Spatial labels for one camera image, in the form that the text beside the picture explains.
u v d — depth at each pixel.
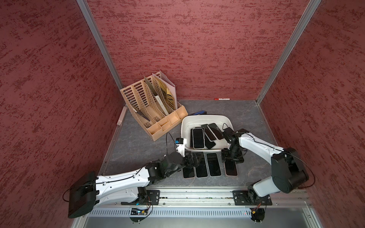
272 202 0.73
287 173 0.44
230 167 0.80
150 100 1.07
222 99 1.23
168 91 0.91
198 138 0.97
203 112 1.11
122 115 1.10
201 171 0.83
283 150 0.47
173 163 0.54
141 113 1.12
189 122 1.04
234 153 0.73
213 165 0.88
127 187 0.49
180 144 0.66
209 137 0.95
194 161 0.64
